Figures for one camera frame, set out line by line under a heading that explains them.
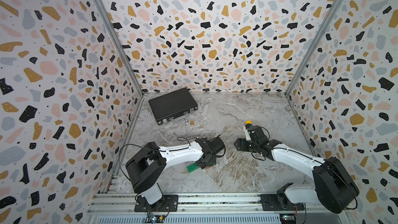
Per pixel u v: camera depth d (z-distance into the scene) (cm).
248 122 105
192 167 85
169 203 73
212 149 67
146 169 44
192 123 103
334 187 42
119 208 74
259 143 69
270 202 73
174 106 109
